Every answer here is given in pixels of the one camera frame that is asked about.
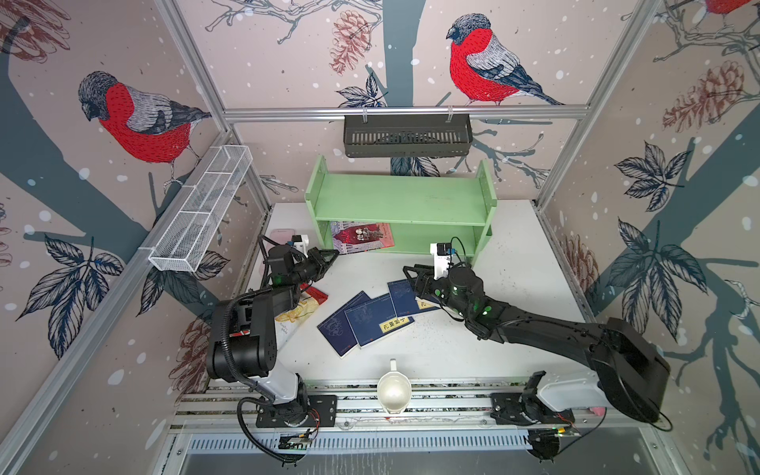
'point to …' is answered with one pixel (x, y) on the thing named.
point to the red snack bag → (288, 324)
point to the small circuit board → (294, 443)
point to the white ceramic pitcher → (395, 390)
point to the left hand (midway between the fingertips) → (342, 247)
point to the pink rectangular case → (282, 236)
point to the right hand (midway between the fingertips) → (409, 265)
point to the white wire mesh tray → (201, 209)
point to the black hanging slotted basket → (408, 135)
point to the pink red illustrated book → (358, 237)
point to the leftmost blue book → (336, 329)
